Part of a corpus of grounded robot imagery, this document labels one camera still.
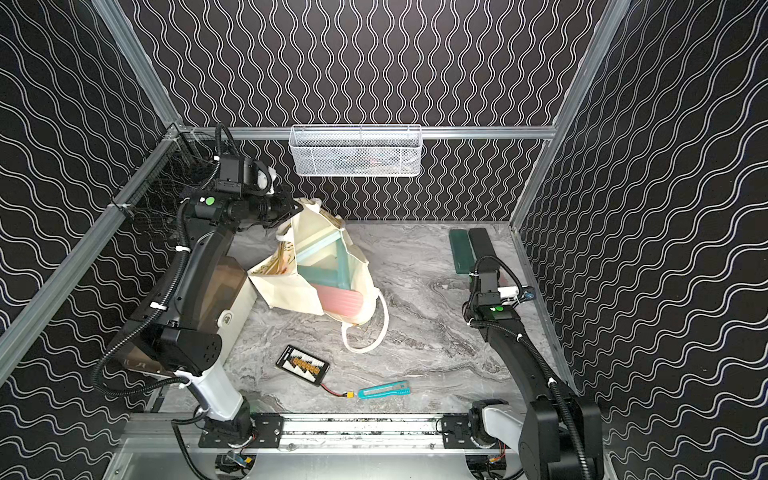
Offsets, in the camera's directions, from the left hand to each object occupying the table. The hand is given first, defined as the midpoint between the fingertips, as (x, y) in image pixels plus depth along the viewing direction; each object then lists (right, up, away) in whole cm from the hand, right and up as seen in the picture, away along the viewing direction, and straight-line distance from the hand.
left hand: (301, 197), depth 74 cm
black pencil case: (+57, -10, +39) cm, 70 cm away
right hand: (+50, -22, +11) cm, 55 cm away
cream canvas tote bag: (-9, -22, +8) cm, 25 cm away
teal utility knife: (+20, -51, +8) cm, 56 cm away
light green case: (0, -15, +30) cm, 34 cm away
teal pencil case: (+6, -21, +18) cm, 28 cm away
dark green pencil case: (+50, -13, +37) cm, 63 cm away
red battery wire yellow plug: (+11, -52, +6) cm, 53 cm away
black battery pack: (-2, -45, +10) cm, 46 cm away
